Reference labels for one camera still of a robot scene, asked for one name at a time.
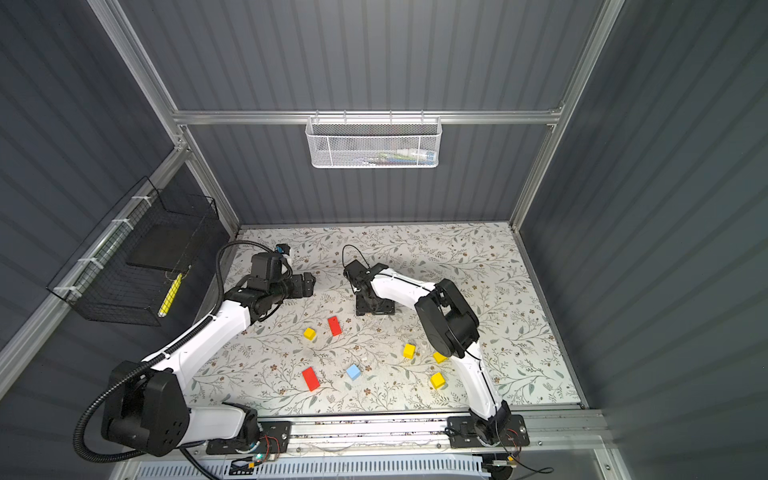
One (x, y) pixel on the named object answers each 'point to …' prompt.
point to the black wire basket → (133, 267)
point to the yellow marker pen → (170, 296)
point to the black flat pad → (165, 246)
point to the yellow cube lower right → (437, 380)
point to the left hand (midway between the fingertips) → (301, 279)
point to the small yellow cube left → (310, 334)
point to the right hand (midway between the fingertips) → (375, 312)
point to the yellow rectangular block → (439, 358)
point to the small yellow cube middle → (409, 351)
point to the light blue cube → (353, 372)
